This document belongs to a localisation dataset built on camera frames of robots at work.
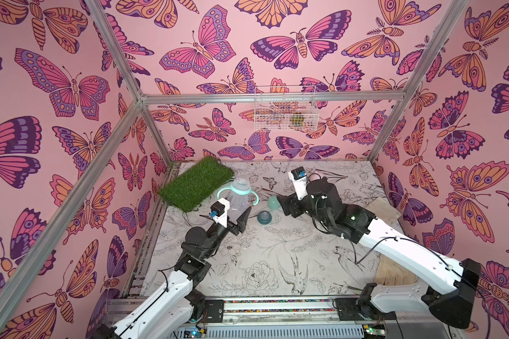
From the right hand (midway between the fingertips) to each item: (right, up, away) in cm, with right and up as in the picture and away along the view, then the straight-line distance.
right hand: (288, 190), depth 71 cm
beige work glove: (+49, -12, +29) cm, 59 cm away
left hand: (-16, -4, -1) cm, 16 cm away
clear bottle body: (-16, -2, -6) cm, 18 cm away
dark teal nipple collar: (-7, -14, +25) cm, 29 cm away
